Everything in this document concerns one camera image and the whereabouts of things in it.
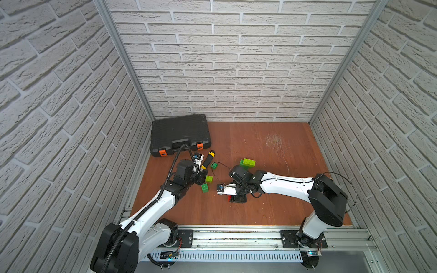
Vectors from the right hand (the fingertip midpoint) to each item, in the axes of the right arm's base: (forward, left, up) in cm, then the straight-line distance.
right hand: (233, 192), depth 85 cm
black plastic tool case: (+41, +39, +1) cm, 57 cm away
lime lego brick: (+13, -9, +8) cm, 17 cm away
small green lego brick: (+17, +9, 0) cm, 19 cm away
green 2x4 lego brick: (+12, -7, +6) cm, 15 cm away
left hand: (+11, +14, +9) cm, 20 cm away
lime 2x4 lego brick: (+9, +13, 0) cm, 15 cm away
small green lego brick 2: (+3, +15, +1) cm, 15 cm away
